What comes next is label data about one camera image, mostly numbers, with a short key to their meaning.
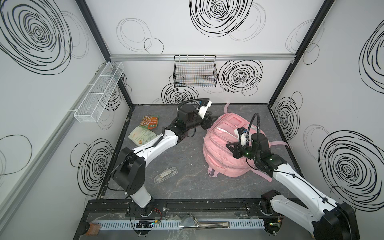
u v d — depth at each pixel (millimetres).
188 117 623
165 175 827
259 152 601
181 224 633
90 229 626
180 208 754
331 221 383
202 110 677
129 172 440
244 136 698
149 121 1082
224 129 854
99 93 780
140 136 991
